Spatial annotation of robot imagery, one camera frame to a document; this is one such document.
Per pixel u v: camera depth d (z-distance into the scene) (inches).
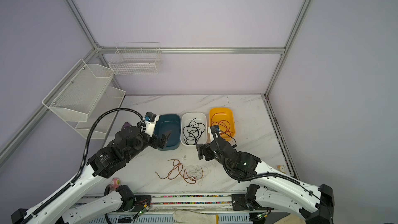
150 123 21.9
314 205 15.8
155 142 23.0
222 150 19.4
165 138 23.7
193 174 32.0
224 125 41.1
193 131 38.8
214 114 41.4
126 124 40.7
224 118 42.5
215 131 23.4
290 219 27.1
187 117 40.7
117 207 23.8
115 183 30.1
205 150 24.2
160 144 23.9
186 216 27.1
